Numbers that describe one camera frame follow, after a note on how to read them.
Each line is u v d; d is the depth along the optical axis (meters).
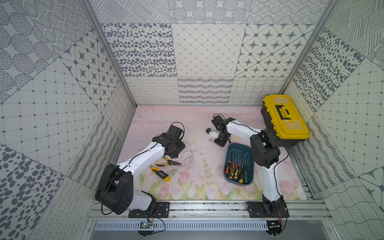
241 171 0.85
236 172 0.82
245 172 0.84
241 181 0.80
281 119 0.90
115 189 0.41
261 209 0.73
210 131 0.93
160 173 0.85
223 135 0.82
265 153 0.55
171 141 0.63
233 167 0.88
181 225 0.70
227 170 0.86
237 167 0.88
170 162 0.90
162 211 0.73
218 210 0.76
